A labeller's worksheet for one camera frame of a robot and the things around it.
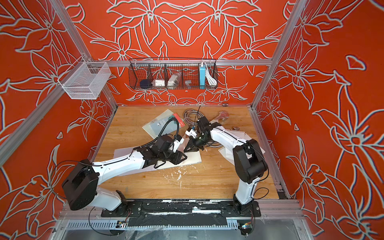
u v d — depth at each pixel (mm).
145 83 978
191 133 828
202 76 876
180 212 727
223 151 943
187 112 1137
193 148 756
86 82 923
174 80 919
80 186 423
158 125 1068
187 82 976
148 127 1043
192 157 809
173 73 987
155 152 642
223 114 1178
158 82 868
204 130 668
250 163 475
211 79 899
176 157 712
